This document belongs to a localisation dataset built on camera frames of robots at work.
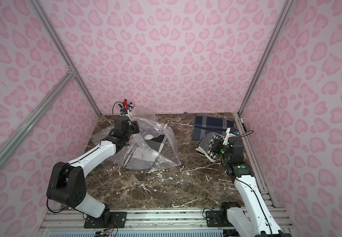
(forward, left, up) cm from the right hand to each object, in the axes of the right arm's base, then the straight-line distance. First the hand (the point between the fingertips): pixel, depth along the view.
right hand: (214, 138), depth 78 cm
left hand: (+13, +45, 0) cm, 47 cm away
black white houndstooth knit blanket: (-3, +4, -5) cm, 7 cm away
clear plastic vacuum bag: (-4, +33, -3) cm, 33 cm away
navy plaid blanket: (+23, +1, -17) cm, 29 cm away
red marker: (+33, +57, -4) cm, 66 cm away
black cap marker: (+35, +54, -8) cm, 65 cm away
